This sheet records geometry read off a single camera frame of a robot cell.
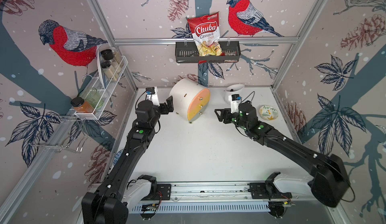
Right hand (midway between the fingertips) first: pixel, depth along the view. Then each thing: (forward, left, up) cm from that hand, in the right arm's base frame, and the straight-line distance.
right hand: (219, 109), depth 79 cm
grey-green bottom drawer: (+8, +11, -17) cm, 22 cm away
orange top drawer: (+9, +11, -2) cm, 15 cm away
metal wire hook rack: (-23, +63, +13) cm, 68 cm away
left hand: (+2, +28, +9) cm, 29 cm away
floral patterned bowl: (+14, -38, -22) cm, 46 cm away
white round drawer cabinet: (+6, +16, +1) cm, 17 cm away
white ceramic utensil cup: (+30, -13, -15) cm, 36 cm away
